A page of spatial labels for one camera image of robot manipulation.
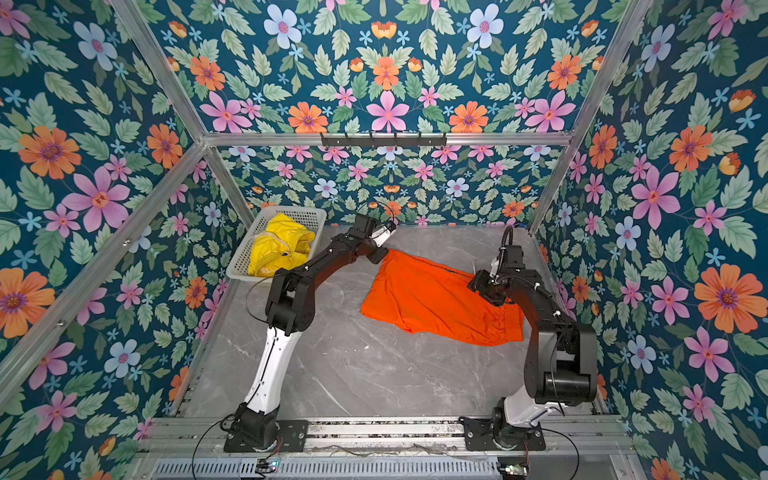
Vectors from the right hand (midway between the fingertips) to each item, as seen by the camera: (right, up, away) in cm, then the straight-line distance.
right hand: (476, 285), depth 91 cm
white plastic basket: (-59, +24, +24) cm, 68 cm away
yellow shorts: (-66, +13, +12) cm, 68 cm away
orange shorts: (-14, -6, +8) cm, 17 cm away
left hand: (-29, +16, +13) cm, 36 cm away
